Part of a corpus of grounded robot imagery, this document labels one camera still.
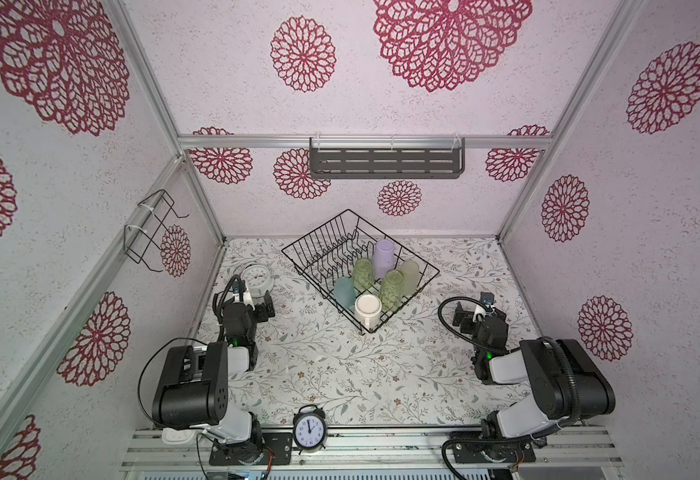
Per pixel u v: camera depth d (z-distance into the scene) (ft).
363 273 3.33
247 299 2.63
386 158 3.24
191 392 1.47
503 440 2.09
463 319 2.77
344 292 3.18
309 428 2.45
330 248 3.69
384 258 3.27
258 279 3.38
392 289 3.17
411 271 3.19
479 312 2.67
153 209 2.56
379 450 2.50
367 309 2.89
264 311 2.75
